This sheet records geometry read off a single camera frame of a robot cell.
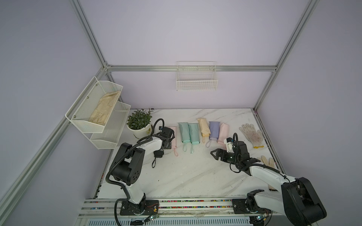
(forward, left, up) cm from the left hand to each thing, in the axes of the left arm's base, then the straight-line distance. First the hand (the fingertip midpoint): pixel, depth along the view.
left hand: (159, 145), depth 96 cm
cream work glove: (-12, -73, -3) cm, 74 cm away
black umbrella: (-6, +1, -1) cm, 6 cm away
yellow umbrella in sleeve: (+14, -33, +1) cm, 35 cm away
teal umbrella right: (+8, -24, 0) cm, 26 cm away
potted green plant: (+7, +12, +16) cm, 21 cm away
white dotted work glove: (+7, -70, -2) cm, 71 cm away
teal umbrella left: (+9, -17, 0) cm, 20 cm away
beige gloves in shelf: (+8, +29, +28) cm, 41 cm away
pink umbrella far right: (+9, -46, +1) cm, 47 cm away
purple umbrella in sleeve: (+13, -40, 0) cm, 42 cm away
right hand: (-9, -38, +2) cm, 39 cm away
